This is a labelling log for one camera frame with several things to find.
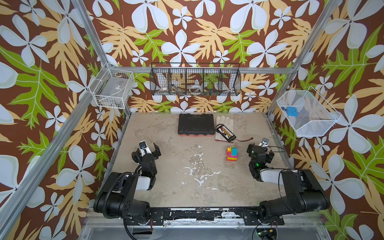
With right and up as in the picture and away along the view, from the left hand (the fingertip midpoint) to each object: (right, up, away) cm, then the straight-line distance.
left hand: (145, 145), depth 88 cm
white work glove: (+56, +13, +23) cm, 62 cm away
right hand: (+71, -1, +3) cm, 71 cm away
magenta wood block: (+51, -7, +2) cm, 52 cm away
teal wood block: (+54, -4, 0) cm, 54 cm away
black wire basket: (+29, +43, +10) cm, 52 cm away
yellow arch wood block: (+53, -9, +2) cm, 54 cm away
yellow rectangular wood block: (+52, -3, +3) cm, 52 cm away
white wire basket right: (+93, +19, -6) cm, 95 cm away
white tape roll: (+31, +37, +11) cm, 49 cm away
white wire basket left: (-19, +34, -2) cm, 39 cm away
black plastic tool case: (+31, +12, +20) cm, 39 cm away
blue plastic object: (+86, +20, -2) cm, 89 cm away
